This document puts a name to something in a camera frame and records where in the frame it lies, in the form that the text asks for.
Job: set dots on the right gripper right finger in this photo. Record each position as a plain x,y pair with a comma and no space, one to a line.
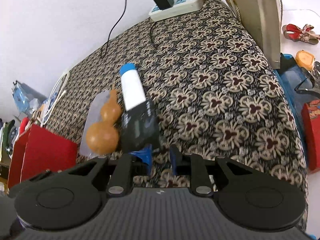
176,161

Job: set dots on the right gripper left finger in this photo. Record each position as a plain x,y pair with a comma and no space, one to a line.
145,155

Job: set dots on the brown gourd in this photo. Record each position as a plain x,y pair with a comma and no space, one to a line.
102,137

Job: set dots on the white tube blue cap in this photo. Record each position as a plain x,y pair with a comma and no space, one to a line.
131,86

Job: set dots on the translucent plastic case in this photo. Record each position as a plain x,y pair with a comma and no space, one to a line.
93,116

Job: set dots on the patterned tablecloth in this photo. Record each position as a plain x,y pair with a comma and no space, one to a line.
214,90

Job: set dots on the red cardboard box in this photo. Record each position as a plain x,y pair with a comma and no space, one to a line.
38,150

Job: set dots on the blue plastic bag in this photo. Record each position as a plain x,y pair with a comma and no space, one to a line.
26,99

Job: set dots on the red patterned box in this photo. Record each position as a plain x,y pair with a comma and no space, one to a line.
311,121

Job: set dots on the white power strip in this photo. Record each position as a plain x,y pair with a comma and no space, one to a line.
180,7

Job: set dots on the beige paper bag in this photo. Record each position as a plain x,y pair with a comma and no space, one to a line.
262,19

